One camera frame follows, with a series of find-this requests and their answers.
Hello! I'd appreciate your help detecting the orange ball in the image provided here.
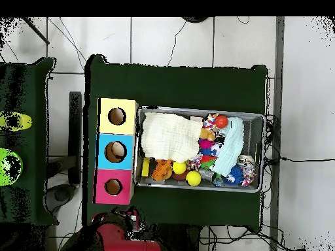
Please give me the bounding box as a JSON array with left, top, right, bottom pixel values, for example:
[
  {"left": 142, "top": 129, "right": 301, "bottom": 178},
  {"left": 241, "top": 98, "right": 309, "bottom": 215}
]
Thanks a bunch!
[{"left": 215, "top": 114, "right": 229, "bottom": 129}]

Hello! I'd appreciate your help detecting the black flat panel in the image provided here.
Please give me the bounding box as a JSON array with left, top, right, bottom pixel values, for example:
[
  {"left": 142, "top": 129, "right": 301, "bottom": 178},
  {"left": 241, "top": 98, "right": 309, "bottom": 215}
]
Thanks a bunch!
[{"left": 68, "top": 91, "right": 82, "bottom": 185}]

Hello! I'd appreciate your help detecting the metal mesh bin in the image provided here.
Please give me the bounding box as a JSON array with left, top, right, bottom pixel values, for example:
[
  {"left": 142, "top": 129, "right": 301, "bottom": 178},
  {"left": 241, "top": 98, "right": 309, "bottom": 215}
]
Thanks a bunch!
[{"left": 132, "top": 105, "right": 267, "bottom": 193}]

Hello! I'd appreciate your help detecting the yellow-green plastic cup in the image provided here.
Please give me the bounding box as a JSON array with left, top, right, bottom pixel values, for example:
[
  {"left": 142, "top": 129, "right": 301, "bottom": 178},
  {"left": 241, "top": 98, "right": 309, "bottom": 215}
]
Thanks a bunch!
[{"left": 0, "top": 111, "right": 33, "bottom": 132}]

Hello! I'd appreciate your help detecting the yellow ball with seam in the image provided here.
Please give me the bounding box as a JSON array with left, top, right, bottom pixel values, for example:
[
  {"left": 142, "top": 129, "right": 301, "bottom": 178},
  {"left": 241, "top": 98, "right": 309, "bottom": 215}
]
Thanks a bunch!
[{"left": 186, "top": 171, "right": 202, "bottom": 187}]

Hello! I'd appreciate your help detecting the plain yellow ball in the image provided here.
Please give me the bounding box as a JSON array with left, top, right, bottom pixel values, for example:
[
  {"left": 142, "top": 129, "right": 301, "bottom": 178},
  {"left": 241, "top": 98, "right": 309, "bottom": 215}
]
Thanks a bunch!
[{"left": 171, "top": 161, "right": 187, "bottom": 175}]

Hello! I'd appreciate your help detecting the bright green plastic bowl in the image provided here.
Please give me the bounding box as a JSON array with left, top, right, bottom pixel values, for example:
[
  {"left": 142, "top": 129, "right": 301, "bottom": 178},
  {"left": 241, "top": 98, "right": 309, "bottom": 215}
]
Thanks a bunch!
[{"left": 0, "top": 147, "right": 24, "bottom": 188}]

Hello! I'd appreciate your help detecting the yellow block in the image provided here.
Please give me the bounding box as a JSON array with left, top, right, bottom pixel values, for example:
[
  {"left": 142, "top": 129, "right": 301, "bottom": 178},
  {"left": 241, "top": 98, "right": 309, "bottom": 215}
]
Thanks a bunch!
[{"left": 141, "top": 157, "right": 150, "bottom": 177}]

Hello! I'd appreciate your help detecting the black power cable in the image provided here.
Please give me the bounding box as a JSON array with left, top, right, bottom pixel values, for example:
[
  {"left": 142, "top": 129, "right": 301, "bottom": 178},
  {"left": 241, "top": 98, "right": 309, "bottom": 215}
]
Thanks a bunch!
[{"left": 262, "top": 155, "right": 335, "bottom": 164}]

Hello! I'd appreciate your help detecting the dark green table cloth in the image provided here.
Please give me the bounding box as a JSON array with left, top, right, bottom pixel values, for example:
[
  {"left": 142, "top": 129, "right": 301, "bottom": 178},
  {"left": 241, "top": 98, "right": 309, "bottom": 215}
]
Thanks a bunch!
[{"left": 82, "top": 54, "right": 269, "bottom": 232}]

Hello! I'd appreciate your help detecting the brown plush toy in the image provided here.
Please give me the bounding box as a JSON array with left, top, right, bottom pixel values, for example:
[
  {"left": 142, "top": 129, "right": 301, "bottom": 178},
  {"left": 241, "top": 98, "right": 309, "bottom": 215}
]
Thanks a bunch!
[{"left": 200, "top": 127, "right": 217, "bottom": 142}]

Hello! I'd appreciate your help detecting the black tripod leg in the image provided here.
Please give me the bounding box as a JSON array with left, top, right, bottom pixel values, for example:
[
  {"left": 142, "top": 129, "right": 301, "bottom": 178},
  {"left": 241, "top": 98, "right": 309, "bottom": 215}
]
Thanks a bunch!
[{"left": 22, "top": 16, "right": 50, "bottom": 45}]

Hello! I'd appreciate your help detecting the cream muslin cloth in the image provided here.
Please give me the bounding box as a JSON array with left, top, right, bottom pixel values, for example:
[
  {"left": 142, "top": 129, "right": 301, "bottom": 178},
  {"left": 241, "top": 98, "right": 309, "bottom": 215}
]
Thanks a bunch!
[{"left": 140, "top": 112, "right": 203, "bottom": 164}]

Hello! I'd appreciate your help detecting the wooden three-hole box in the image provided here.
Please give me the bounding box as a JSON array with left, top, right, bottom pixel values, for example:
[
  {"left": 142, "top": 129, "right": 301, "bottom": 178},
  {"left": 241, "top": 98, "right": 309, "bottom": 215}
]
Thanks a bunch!
[{"left": 92, "top": 97, "right": 139, "bottom": 205}]

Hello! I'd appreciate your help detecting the mint green muslin cloth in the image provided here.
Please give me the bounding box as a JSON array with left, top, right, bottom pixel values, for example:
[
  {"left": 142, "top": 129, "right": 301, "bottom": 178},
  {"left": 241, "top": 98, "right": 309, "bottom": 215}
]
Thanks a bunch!
[{"left": 210, "top": 116, "right": 245, "bottom": 177}]

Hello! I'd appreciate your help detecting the orange plastic toy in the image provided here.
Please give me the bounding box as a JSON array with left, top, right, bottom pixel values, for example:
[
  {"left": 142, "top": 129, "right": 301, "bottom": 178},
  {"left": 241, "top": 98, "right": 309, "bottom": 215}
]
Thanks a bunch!
[{"left": 150, "top": 159, "right": 173, "bottom": 182}]

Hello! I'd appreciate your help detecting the grey round base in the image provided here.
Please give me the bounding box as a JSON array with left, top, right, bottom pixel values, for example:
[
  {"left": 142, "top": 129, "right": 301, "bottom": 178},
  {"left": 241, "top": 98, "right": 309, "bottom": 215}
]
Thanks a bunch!
[{"left": 44, "top": 183, "right": 77, "bottom": 212}]

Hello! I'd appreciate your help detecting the dark green side-table cloth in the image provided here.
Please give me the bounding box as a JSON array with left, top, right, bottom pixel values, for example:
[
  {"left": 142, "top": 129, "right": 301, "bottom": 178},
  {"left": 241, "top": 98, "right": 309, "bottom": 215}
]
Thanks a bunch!
[{"left": 0, "top": 56, "right": 59, "bottom": 226}]

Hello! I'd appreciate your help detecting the black round object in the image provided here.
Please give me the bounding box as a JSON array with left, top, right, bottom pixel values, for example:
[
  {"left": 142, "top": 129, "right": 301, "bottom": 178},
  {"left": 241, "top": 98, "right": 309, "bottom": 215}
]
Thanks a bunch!
[{"left": 181, "top": 16, "right": 210, "bottom": 24}]

